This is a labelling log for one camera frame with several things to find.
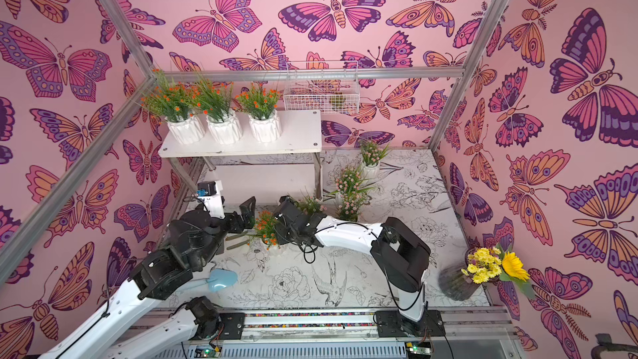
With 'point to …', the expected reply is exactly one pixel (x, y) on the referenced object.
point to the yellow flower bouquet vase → (483, 263)
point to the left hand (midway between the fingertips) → (243, 197)
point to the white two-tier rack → (300, 137)
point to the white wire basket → (321, 87)
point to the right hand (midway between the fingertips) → (281, 229)
